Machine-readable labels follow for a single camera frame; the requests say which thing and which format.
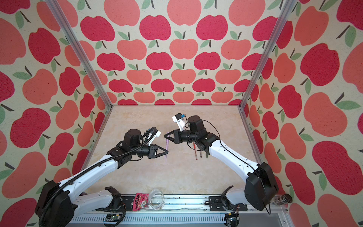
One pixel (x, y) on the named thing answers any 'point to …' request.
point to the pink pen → (167, 145)
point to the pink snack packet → (141, 200)
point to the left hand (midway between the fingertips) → (168, 153)
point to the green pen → (207, 155)
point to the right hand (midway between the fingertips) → (168, 136)
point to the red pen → (194, 146)
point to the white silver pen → (201, 154)
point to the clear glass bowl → (156, 199)
